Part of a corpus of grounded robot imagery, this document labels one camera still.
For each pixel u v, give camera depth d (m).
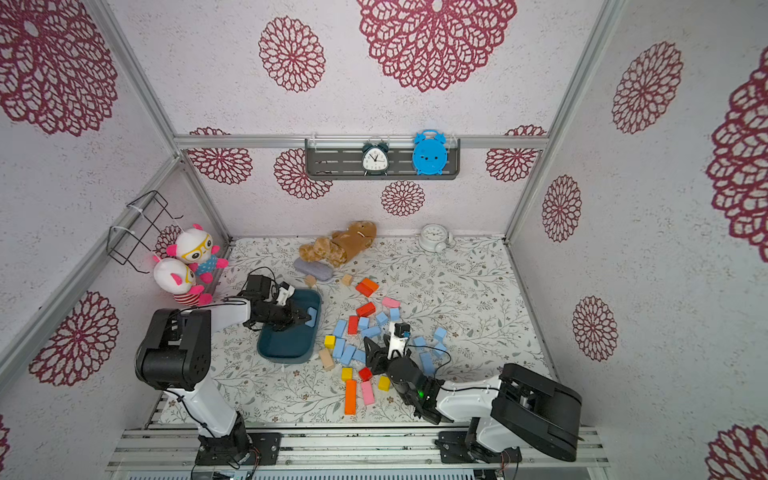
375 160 0.90
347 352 0.90
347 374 0.84
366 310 0.98
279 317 0.85
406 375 0.61
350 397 0.82
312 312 0.95
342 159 0.93
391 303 1.01
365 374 0.85
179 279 0.84
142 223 0.80
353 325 0.95
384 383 0.83
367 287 1.06
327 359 0.87
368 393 0.83
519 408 0.43
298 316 0.88
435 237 1.17
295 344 0.88
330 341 0.90
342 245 1.06
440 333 0.94
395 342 0.71
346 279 1.06
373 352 0.72
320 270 1.09
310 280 1.06
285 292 0.91
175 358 0.49
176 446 0.75
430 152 0.90
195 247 0.94
